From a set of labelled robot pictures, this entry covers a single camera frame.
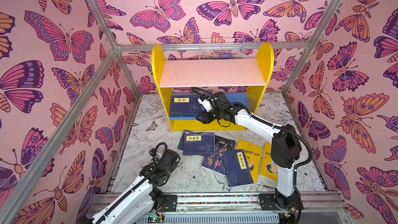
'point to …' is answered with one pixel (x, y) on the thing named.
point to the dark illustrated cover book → (215, 161)
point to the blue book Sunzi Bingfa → (183, 118)
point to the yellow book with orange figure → (253, 153)
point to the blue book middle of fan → (198, 143)
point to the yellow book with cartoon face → (269, 169)
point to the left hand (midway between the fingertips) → (173, 161)
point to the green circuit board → (154, 219)
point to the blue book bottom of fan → (180, 145)
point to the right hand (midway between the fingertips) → (200, 113)
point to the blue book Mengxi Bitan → (237, 169)
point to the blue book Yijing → (186, 106)
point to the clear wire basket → (222, 54)
